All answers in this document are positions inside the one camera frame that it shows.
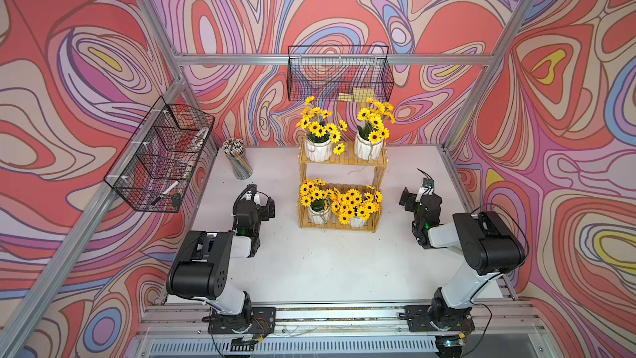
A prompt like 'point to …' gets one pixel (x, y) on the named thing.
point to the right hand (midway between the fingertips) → (418, 194)
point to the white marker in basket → (166, 192)
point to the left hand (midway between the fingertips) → (260, 198)
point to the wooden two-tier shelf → (343, 155)
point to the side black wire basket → (151, 171)
